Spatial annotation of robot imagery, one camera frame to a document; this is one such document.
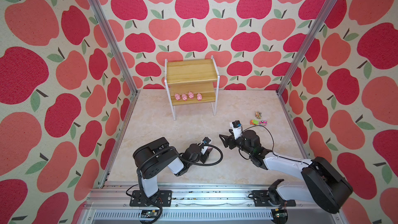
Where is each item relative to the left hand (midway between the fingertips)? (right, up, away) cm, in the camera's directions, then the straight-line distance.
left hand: (212, 148), depth 90 cm
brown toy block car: (+33, +19, +15) cm, 41 cm away
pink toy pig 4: (-8, +31, +4) cm, 32 cm away
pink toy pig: (-21, +31, +4) cm, 38 cm away
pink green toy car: (+35, +14, +11) cm, 39 cm away
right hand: (+9, +10, -3) cm, 14 cm away
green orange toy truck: (+28, +14, +12) cm, 34 cm away
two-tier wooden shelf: (-11, +38, -8) cm, 40 cm away
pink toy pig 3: (-13, +32, +5) cm, 35 cm away
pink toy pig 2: (-17, +31, +4) cm, 35 cm away
